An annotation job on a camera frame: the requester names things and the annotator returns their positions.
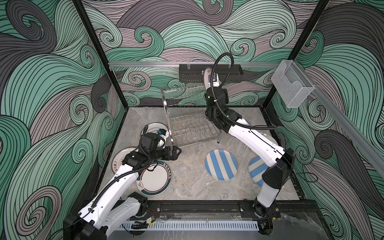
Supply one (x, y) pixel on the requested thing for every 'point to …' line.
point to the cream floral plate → (269, 138)
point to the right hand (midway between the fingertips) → (221, 88)
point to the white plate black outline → (154, 127)
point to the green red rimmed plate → (156, 182)
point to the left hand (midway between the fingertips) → (174, 149)
